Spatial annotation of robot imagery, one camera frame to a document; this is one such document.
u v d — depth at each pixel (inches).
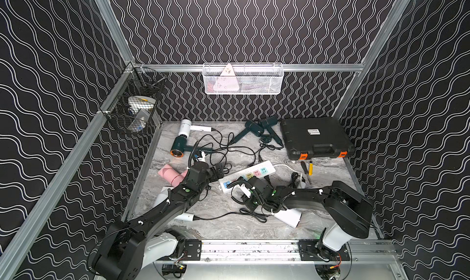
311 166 39.5
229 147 42.8
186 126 44.1
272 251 30.0
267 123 44.6
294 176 37.3
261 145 42.6
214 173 29.8
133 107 32.1
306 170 38.4
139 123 32.3
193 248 29.4
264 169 37.6
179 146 40.5
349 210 17.9
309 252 28.9
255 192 26.6
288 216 30.7
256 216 32.2
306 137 41.6
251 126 44.4
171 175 35.9
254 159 40.3
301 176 36.0
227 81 35.4
